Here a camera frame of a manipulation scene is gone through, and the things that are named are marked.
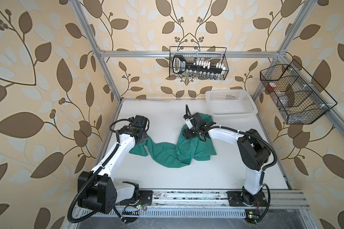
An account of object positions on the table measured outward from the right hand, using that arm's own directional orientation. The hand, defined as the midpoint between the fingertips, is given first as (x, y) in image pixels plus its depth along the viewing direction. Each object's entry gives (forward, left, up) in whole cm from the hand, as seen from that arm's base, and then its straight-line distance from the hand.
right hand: (188, 131), depth 95 cm
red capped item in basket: (+16, -52, +24) cm, 59 cm away
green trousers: (-15, +10, -4) cm, 18 cm away
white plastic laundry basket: (+26, -38, -5) cm, 47 cm away
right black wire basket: (-1, -56, +29) cm, 63 cm away
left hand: (-7, +29, +8) cm, 31 cm away
